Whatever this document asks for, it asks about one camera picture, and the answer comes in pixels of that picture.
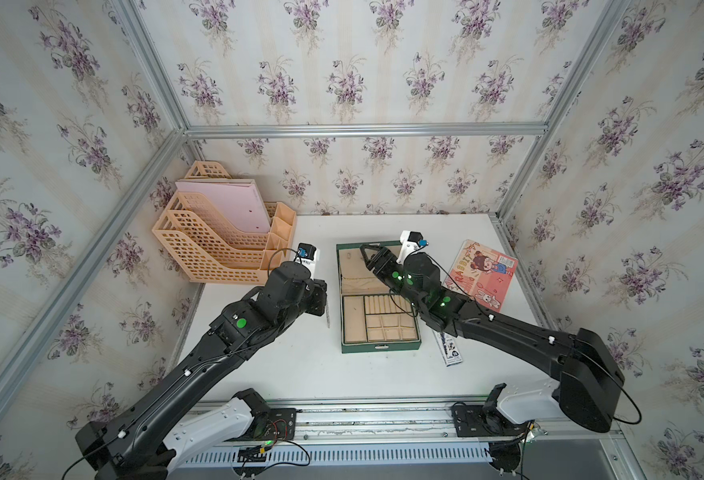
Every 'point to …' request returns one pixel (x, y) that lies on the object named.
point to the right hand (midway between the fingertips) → (365, 253)
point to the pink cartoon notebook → (482, 273)
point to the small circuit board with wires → (254, 454)
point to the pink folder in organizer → (240, 205)
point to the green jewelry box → (371, 316)
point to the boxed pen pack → (449, 348)
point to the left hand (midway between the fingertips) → (330, 287)
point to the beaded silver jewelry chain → (327, 316)
